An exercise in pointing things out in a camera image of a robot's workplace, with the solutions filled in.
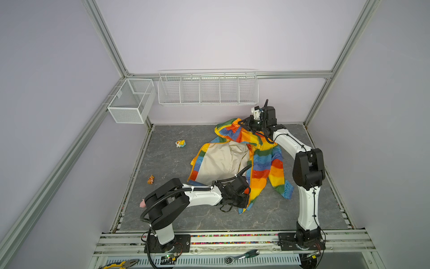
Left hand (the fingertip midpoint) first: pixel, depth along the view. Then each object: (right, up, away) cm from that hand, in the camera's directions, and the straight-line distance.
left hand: (247, 206), depth 83 cm
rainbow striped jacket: (-3, +25, +19) cm, 31 cm away
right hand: (-4, +43, +11) cm, 44 cm away
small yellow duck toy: (-39, +31, +23) cm, 55 cm away
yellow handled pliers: (-55, -19, -14) cm, 60 cm away
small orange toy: (-52, +11, +9) cm, 54 cm away
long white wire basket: (-21, +64, +16) cm, 70 cm away
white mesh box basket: (-68, +57, +19) cm, 90 cm away
